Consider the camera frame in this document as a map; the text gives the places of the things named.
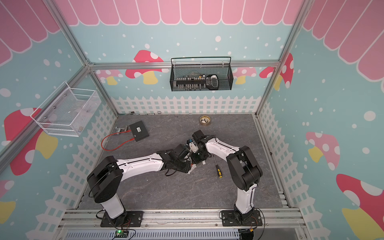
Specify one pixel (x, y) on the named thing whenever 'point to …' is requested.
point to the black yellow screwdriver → (218, 169)
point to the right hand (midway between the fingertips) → (194, 160)
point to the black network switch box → (139, 131)
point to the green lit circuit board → (121, 233)
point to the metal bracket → (119, 129)
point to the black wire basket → (184, 77)
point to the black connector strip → (191, 83)
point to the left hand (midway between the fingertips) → (188, 169)
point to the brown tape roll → (205, 120)
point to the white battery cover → (203, 162)
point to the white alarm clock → (193, 166)
